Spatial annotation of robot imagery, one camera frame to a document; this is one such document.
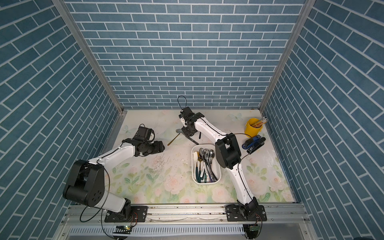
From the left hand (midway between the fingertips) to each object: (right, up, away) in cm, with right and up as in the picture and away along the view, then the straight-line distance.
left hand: (163, 148), depth 91 cm
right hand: (+16, +10, +8) cm, 20 cm away
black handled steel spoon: (+17, +4, +11) cm, 21 cm away
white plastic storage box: (+26, -11, -4) cm, 29 cm away
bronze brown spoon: (+4, +5, +12) cm, 13 cm away
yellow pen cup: (+57, +11, +9) cm, 59 cm away
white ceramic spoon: (+20, -5, +3) cm, 21 cm away
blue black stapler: (+57, +2, +8) cm, 58 cm away
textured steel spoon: (+7, +10, +18) cm, 21 cm away
